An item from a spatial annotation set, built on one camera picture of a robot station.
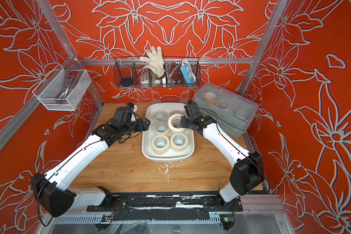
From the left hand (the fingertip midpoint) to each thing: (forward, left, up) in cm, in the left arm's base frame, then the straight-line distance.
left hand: (145, 121), depth 77 cm
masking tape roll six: (+3, -19, -25) cm, 32 cm away
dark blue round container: (+34, +20, +1) cm, 39 cm away
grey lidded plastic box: (+14, -51, -6) cm, 54 cm away
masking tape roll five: (-7, -9, -20) cm, 23 cm away
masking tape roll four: (+1, -16, -2) cm, 16 cm away
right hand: (+5, -20, -4) cm, 21 cm away
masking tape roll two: (+24, -3, -23) cm, 34 cm away
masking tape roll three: (+13, -6, -23) cm, 27 cm away
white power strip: (+30, +5, +5) cm, 31 cm away
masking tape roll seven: (+28, -16, -21) cm, 38 cm away
